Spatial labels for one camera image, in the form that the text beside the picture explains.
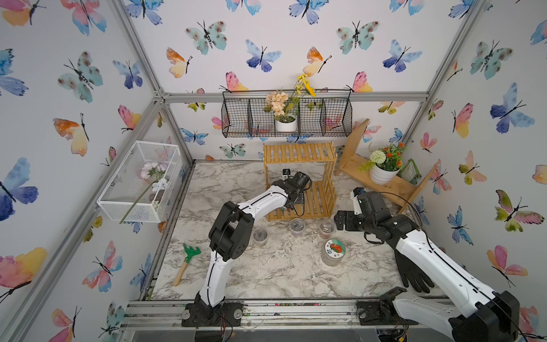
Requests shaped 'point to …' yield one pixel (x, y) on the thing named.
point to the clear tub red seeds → (327, 228)
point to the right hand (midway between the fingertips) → (347, 215)
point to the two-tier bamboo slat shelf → (319, 159)
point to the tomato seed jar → (333, 252)
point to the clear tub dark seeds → (260, 236)
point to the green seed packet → (410, 172)
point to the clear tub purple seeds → (297, 226)
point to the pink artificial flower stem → (149, 169)
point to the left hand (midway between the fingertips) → (292, 194)
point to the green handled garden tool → (190, 252)
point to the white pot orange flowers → (384, 165)
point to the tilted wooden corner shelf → (354, 167)
